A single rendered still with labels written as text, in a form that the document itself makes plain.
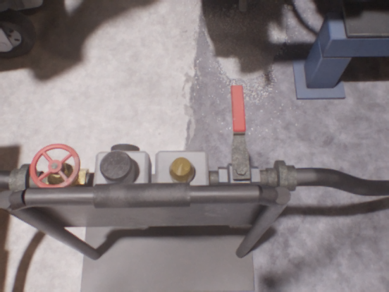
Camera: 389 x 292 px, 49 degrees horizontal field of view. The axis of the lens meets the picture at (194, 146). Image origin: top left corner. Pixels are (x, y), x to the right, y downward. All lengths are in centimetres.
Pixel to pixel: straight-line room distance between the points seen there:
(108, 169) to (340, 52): 71
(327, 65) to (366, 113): 20
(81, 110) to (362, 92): 81
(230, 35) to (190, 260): 68
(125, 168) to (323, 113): 77
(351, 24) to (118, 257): 79
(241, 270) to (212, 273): 7
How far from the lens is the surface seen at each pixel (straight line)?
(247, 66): 129
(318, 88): 128
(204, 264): 108
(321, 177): 69
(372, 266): 117
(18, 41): 135
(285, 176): 67
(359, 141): 125
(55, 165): 64
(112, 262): 110
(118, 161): 62
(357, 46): 113
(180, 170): 61
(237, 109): 67
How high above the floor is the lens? 108
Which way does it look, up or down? 68 degrees down
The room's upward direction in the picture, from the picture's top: straight up
